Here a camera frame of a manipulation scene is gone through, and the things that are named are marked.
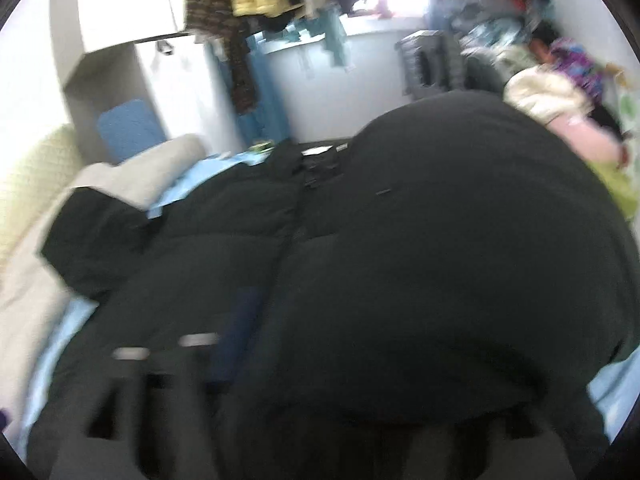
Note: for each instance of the green plastic stool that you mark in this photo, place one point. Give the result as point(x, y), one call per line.
point(620, 186)

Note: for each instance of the beige quilt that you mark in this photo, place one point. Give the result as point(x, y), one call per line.
point(67, 249)

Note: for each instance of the grey suitcase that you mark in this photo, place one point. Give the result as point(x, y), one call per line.
point(432, 63)

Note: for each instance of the cream padded headboard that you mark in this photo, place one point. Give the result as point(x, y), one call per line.
point(32, 186)

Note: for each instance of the cream white puffer jacket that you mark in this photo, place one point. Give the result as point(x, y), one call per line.
point(544, 95)

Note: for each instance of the purple patterned jacket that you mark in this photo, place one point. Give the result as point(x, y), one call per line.
point(572, 60)

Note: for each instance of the plaid brown coat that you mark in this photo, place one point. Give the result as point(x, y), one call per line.
point(215, 19)

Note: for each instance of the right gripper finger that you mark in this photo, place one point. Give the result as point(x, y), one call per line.
point(151, 421)

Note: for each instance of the black puffer coat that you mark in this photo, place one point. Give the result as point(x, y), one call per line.
point(429, 302)

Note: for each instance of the white wall cabinet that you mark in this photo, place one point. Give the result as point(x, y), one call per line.
point(109, 52)

